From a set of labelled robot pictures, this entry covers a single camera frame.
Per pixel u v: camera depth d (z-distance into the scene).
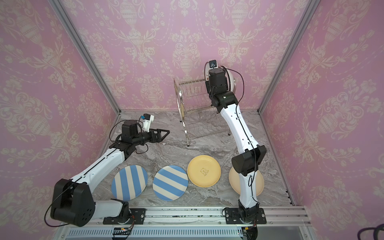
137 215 0.75
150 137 0.73
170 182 0.85
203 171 0.90
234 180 0.84
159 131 0.72
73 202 0.41
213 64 0.64
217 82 0.55
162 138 0.73
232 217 0.73
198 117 1.17
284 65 0.91
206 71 0.88
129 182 0.85
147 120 0.73
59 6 0.69
